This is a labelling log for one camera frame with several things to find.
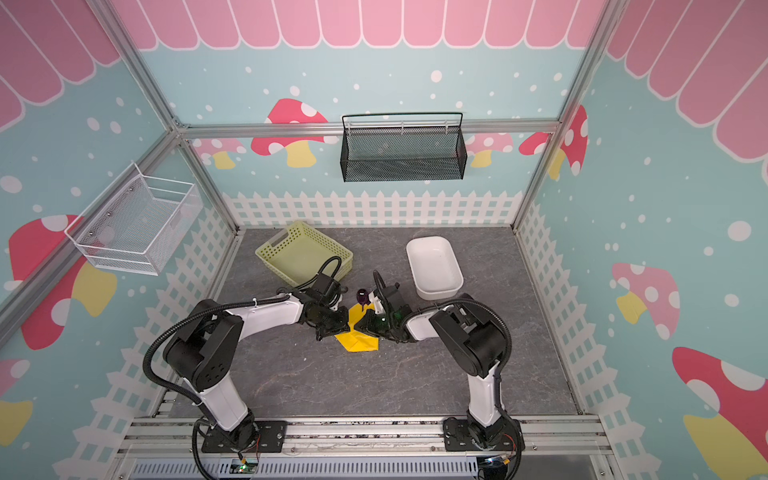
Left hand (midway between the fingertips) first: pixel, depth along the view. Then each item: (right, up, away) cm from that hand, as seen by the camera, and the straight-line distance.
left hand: (350, 333), depth 92 cm
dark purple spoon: (+3, +10, +8) cm, 13 cm away
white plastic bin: (+28, +20, +16) cm, 38 cm away
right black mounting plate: (+29, -21, -18) cm, 40 cm away
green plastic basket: (-21, +25, +19) cm, 38 cm away
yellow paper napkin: (+1, -2, -1) cm, 2 cm away
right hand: (+1, +2, 0) cm, 3 cm away
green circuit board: (-23, -28, -19) cm, 41 cm away
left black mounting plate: (-17, -22, -17) cm, 33 cm away
